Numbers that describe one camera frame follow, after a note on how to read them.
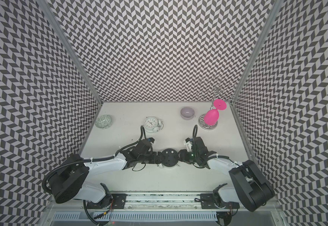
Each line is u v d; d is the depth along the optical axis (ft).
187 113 3.51
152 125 3.25
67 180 1.38
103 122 3.40
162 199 2.43
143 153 2.24
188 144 2.70
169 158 2.72
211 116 2.74
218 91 2.64
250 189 1.37
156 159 2.48
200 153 2.26
